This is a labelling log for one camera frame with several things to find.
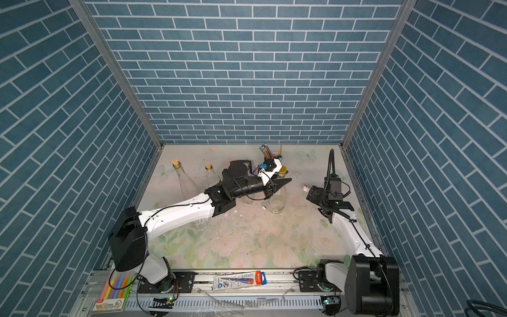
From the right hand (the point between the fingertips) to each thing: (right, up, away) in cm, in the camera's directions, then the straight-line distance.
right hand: (317, 194), depth 88 cm
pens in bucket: (-22, +19, +10) cm, 31 cm away
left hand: (-14, +9, -22) cm, 28 cm away
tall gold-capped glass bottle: (-18, -4, +1) cm, 19 cm away
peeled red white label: (-36, -1, -30) cm, 46 cm away
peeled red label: (-5, +2, 0) cm, 6 cm away
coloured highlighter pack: (-79, -33, -18) cm, 87 cm away
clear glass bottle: (-56, +4, -6) cm, 56 cm away
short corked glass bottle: (-46, +8, -7) cm, 47 cm away
